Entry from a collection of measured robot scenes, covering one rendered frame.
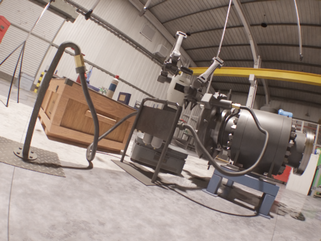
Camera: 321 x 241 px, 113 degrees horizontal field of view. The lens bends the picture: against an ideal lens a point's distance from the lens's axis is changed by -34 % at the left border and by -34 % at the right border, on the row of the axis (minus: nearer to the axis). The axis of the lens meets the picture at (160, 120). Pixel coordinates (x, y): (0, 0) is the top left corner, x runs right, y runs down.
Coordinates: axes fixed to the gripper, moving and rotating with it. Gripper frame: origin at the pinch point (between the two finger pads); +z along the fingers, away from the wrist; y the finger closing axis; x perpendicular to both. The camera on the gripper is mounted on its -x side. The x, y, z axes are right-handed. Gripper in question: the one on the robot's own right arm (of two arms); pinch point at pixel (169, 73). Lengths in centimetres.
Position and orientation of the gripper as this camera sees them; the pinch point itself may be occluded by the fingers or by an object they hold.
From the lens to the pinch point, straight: 127.9
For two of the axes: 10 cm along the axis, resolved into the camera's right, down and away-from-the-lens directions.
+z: -2.1, 8.0, -5.6
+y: 9.2, 3.5, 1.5
